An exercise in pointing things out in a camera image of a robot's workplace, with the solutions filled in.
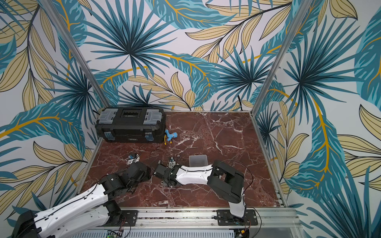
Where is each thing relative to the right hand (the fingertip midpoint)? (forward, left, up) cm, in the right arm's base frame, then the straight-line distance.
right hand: (169, 179), depth 86 cm
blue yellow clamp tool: (+28, +1, +4) cm, 28 cm away
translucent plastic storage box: (+11, -17, +1) cm, 20 cm away
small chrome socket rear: (+14, -5, +1) cm, 15 cm away
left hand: (+1, +11, +8) cm, 14 cm away
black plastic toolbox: (+26, +21, +18) cm, 39 cm away
